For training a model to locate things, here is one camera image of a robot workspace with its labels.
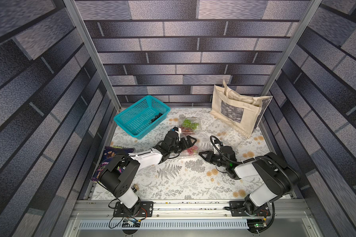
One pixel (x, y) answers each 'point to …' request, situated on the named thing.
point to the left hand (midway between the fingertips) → (194, 142)
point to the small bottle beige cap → (135, 188)
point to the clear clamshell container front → (197, 119)
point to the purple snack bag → (109, 151)
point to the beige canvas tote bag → (244, 114)
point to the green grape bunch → (188, 123)
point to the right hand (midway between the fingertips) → (198, 153)
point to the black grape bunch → (156, 116)
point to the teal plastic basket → (142, 118)
